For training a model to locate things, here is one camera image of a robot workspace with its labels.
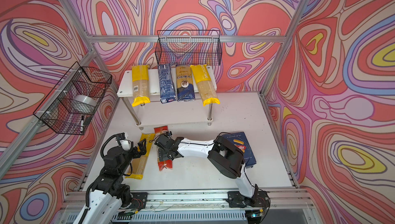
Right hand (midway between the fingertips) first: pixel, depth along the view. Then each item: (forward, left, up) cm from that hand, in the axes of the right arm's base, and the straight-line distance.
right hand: (170, 157), depth 87 cm
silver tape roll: (+17, +38, +32) cm, 52 cm away
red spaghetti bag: (-5, +3, +3) cm, 7 cm away
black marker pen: (+7, +39, +26) cm, 47 cm away
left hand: (+5, +15, +13) cm, 20 cm away
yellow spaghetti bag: (-5, +17, +3) cm, 18 cm away
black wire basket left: (+14, +44, +32) cm, 56 cm away
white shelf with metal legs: (+33, -25, +34) cm, 54 cm away
